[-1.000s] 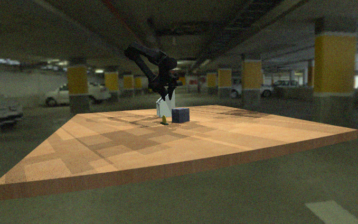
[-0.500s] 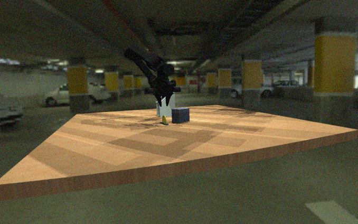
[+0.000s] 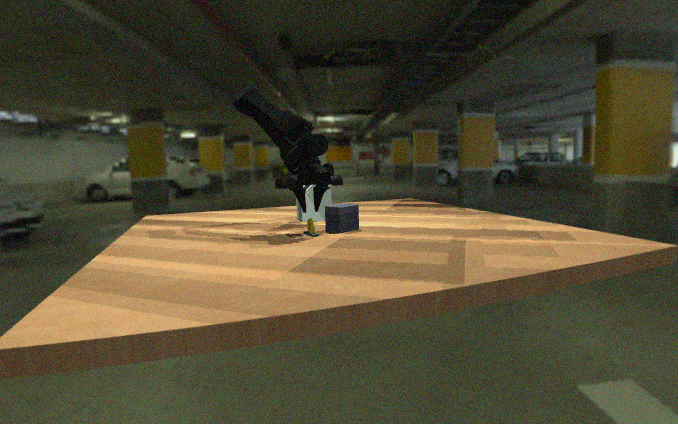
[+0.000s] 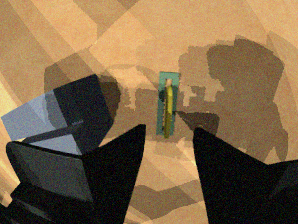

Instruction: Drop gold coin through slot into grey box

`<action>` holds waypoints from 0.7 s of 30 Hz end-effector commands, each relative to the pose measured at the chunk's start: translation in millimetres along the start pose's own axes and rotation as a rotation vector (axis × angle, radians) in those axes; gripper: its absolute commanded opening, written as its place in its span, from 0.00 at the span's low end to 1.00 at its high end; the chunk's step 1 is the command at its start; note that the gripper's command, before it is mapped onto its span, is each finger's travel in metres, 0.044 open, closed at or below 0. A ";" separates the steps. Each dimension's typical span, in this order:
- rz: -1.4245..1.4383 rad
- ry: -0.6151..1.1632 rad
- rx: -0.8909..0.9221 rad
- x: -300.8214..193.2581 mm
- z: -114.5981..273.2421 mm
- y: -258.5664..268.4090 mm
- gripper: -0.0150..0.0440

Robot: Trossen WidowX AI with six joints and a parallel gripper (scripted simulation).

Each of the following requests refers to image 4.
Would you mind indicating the dark green rectangular holder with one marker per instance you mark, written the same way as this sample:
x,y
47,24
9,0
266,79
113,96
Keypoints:
x,y
160,100

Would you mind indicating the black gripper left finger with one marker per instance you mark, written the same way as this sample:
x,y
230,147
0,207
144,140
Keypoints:
x,y
102,179

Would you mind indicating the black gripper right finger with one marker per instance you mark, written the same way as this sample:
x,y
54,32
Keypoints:
x,y
237,188

